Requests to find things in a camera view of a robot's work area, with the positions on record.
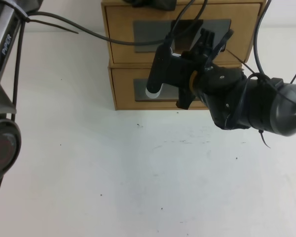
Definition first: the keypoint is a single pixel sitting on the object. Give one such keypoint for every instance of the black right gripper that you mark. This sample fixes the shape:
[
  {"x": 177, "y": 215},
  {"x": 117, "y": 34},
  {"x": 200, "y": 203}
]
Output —
[{"x": 182, "y": 69}]

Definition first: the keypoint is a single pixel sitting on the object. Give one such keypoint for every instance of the brown cardboard shoebox drawer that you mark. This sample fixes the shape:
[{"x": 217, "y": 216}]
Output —
[{"x": 126, "y": 23}]

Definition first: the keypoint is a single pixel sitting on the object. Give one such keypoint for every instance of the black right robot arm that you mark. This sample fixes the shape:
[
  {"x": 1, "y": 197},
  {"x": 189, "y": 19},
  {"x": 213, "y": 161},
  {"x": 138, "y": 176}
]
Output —
[{"x": 235, "y": 101}]

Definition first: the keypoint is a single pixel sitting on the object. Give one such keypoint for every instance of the lower brown cardboard shoebox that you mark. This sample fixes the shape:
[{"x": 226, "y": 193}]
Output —
[{"x": 128, "y": 86}]

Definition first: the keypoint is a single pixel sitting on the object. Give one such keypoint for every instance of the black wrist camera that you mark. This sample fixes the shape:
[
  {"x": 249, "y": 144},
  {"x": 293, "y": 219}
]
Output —
[{"x": 158, "y": 70}]

